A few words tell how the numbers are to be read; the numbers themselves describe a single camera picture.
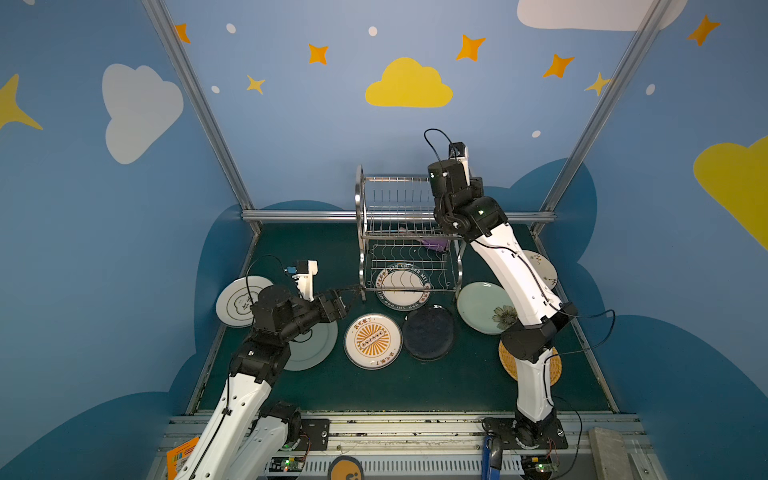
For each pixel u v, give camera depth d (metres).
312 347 0.88
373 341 0.91
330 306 0.61
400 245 1.11
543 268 1.10
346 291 0.64
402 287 0.98
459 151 0.61
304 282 0.63
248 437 0.47
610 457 0.69
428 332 0.91
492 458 0.68
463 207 0.54
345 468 0.71
